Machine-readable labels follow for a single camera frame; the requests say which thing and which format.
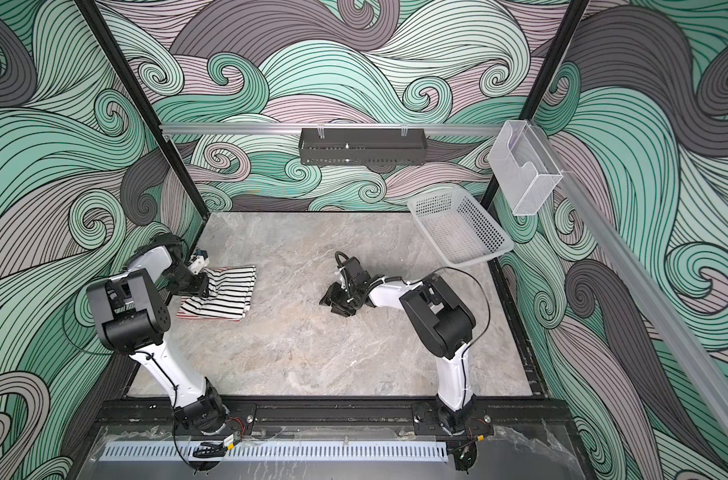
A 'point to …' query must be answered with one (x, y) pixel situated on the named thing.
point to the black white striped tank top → (228, 298)
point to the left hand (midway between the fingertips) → (194, 290)
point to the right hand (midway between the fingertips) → (323, 305)
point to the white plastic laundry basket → (463, 233)
